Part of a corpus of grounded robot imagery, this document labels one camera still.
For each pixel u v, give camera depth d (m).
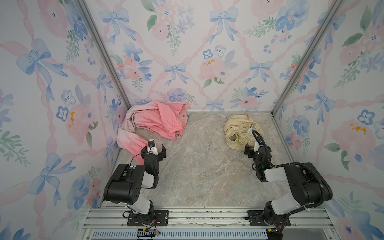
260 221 0.73
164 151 0.85
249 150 0.85
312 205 0.48
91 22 0.73
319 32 0.77
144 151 0.82
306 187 0.46
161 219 0.74
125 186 0.45
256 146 0.82
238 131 0.98
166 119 1.00
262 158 0.71
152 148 0.77
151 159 0.70
